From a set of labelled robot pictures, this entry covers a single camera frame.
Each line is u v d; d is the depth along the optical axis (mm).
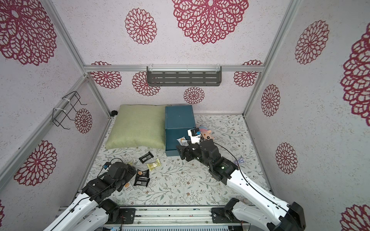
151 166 900
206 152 522
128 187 816
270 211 405
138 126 950
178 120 886
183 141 821
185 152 616
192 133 605
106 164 709
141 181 837
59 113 730
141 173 869
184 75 942
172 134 901
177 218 733
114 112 1211
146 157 945
